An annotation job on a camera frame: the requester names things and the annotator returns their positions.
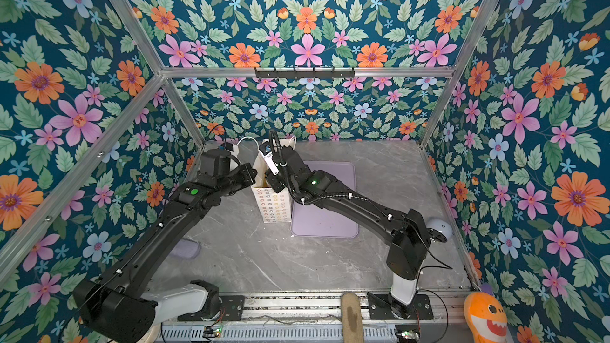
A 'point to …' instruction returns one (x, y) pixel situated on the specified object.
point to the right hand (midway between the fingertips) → (279, 160)
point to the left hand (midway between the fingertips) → (261, 169)
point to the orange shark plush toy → (486, 318)
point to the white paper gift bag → (274, 207)
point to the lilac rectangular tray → (315, 221)
